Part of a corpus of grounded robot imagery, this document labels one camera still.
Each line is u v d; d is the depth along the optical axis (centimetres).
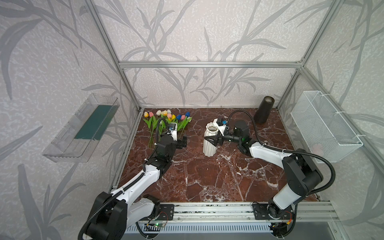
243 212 75
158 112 115
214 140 74
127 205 41
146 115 115
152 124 109
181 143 75
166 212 73
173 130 70
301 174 46
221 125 71
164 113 112
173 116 111
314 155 45
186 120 108
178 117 111
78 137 64
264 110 107
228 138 74
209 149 85
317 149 73
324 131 65
